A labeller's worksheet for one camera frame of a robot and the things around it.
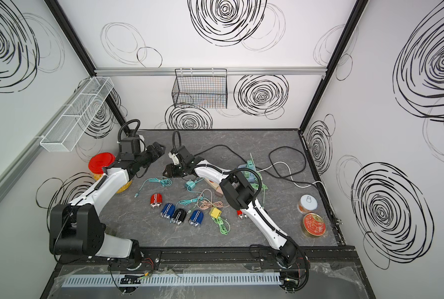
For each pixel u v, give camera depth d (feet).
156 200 2.84
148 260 2.38
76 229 1.37
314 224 2.59
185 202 2.89
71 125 2.47
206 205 2.85
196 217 2.70
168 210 2.77
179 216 2.71
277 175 3.25
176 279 2.53
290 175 3.25
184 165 2.65
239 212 2.76
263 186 2.97
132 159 2.19
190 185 3.04
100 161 2.65
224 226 2.64
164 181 3.13
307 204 2.78
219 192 2.97
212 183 3.03
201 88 4.06
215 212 2.73
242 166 3.25
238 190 2.08
